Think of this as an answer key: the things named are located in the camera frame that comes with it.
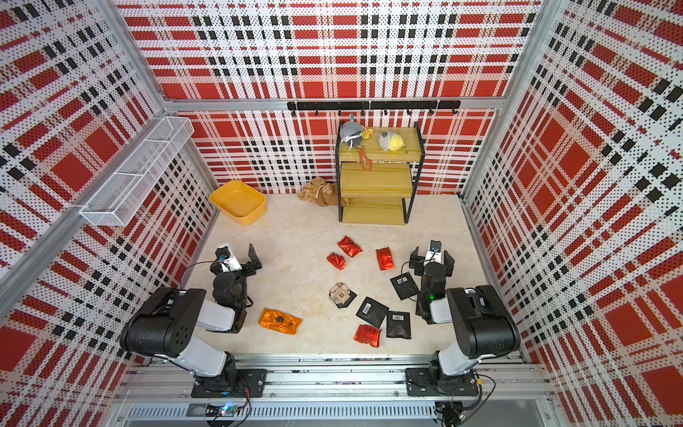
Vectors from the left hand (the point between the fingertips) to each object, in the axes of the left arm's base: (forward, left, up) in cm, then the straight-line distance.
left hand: (243, 247), depth 89 cm
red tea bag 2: (+2, -50, -11) cm, 51 cm away
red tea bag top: (+7, -36, -10) cm, 38 cm away
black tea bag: (-8, -56, -12) cm, 58 cm away
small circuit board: (-45, -4, -10) cm, 46 cm away
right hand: (+1, -66, -3) cm, 66 cm away
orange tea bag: (-21, -14, -11) cm, 27 cm away
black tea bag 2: (-18, -44, -12) cm, 49 cm away
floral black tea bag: (-12, -34, -12) cm, 38 cm away
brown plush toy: (+30, -23, -3) cm, 38 cm away
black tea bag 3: (-22, -52, -12) cm, 58 cm away
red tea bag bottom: (-26, -42, -9) cm, 50 cm away
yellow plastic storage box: (+31, +13, -9) cm, 34 cm away
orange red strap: (+21, -42, +21) cm, 51 cm away
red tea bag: (-1, -32, -9) cm, 33 cm away
